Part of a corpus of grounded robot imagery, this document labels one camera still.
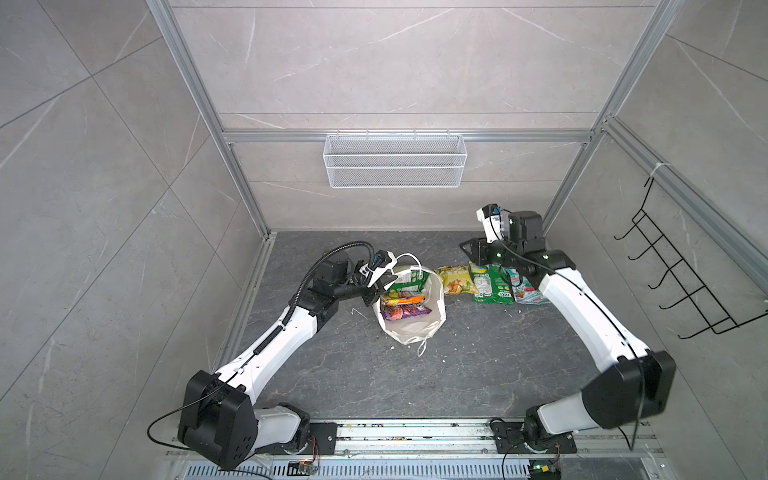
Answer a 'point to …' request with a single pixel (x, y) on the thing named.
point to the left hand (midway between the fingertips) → (393, 268)
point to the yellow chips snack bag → (458, 280)
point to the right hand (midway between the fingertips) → (467, 241)
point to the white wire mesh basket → (395, 161)
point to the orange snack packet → (406, 300)
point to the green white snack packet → (417, 283)
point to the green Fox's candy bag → (491, 284)
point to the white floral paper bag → (418, 328)
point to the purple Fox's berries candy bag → (402, 311)
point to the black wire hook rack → (696, 291)
